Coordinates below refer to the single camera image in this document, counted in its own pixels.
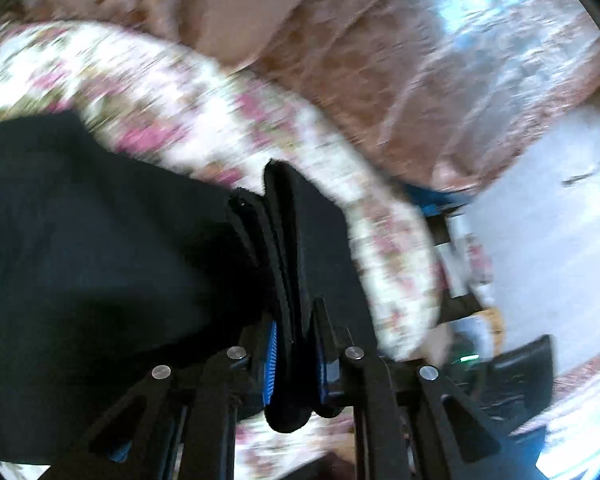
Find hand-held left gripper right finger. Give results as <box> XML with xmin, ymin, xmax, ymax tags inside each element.
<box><xmin>311</xmin><ymin>297</ymin><xmax>518</xmax><ymax>480</ymax></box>

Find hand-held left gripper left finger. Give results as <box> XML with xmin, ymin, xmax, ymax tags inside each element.
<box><xmin>50</xmin><ymin>317</ymin><xmax>282</xmax><ymax>480</ymax></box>

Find black pants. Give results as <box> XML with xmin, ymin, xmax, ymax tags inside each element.
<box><xmin>0</xmin><ymin>110</ymin><xmax>381</xmax><ymax>467</ymax></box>

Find dark object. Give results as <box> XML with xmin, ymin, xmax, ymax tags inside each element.
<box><xmin>477</xmin><ymin>334</ymin><xmax>555</xmax><ymax>413</ymax></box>

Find blue plastic item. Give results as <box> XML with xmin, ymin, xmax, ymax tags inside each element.
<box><xmin>411</xmin><ymin>187</ymin><xmax>476</xmax><ymax>213</ymax></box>

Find floral bed sheet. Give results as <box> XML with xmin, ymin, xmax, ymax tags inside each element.
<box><xmin>0</xmin><ymin>21</ymin><xmax>443</xmax><ymax>480</ymax></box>

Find brown floral curtain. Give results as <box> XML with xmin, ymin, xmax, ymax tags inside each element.
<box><xmin>0</xmin><ymin>0</ymin><xmax>600</xmax><ymax>196</ymax></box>

